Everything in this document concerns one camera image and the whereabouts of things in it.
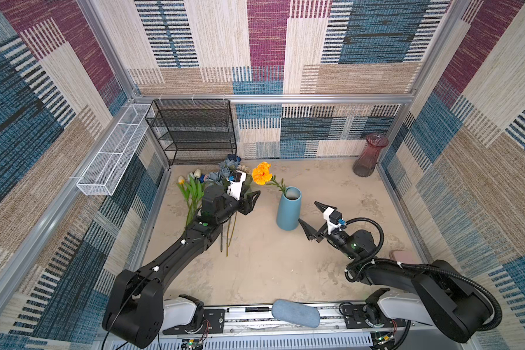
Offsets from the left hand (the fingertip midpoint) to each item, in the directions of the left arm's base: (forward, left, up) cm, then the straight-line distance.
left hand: (256, 186), depth 79 cm
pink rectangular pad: (-17, -59, -26) cm, 66 cm away
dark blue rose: (+34, +12, -19) cm, 41 cm away
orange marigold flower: (-3, -2, +9) cm, 10 cm away
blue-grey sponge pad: (-36, -14, -22) cm, 44 cm away
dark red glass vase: (+30, -56, -21) cm, 67 cm away
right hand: (-8, -18, -5) cm, 20 cm away
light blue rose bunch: (+22, +15, -13) cm, 29 cm away
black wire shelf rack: (+41, +32, -7) cm, 52 cm away
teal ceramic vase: (-4, -12, -8) cm, 15 cm away
